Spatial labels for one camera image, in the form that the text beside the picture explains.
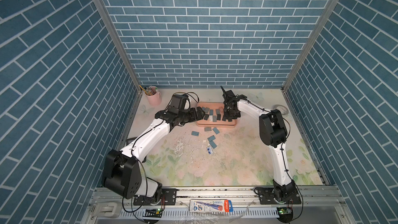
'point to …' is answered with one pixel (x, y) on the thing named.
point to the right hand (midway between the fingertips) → (229, 117)
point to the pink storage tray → (214, 111)
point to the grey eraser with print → (217, 111)
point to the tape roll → (283, 110)
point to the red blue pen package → (210, 205)
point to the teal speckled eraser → (195, 133)
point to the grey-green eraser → (207, 110)
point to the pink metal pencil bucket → (155, 99)
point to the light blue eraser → (216, 130)
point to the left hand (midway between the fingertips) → (203, 115)
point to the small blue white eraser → (210, 151)
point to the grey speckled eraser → (214, 118)
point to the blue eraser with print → (211, 138)
